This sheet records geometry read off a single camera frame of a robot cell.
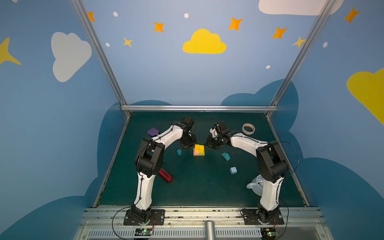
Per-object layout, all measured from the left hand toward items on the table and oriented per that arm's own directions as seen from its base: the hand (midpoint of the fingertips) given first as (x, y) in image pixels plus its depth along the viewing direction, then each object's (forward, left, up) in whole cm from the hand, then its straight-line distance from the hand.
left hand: (197, 146), depth 95 cm
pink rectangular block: (-2, 0, -5) cm, 5 cm away
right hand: (+1, -5, +1) cm, 5 cm away
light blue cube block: (-15, -22, -3) cm, 27 cm away
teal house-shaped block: (-5, -19, -4) cm, 20 cm away
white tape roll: (+23, -40, -5) cm, 47 cm away
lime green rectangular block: (-3, -3, -4) cm, 6 cm away
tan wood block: (-4, -1, -4) cm, 6 cm away
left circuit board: (-46, +26, -6) cm, 53 cm away
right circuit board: (-45, -35, -7) cm, 58 cm away
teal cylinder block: (-3, +12, -3) cm, 13 cm away
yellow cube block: (-1, 0, -1) cm, 1 cm away
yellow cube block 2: (-1, -3, -1) cm, 3 cm away
